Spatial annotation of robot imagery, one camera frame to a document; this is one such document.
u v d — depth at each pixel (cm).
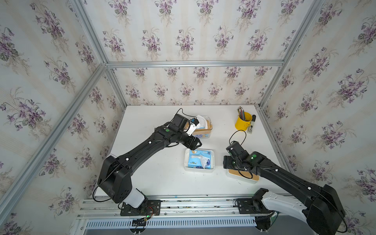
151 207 73
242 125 99
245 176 67
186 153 88
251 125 104
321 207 38
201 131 96
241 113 97
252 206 66
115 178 41
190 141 69
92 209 75
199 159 82
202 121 96
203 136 99
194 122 71
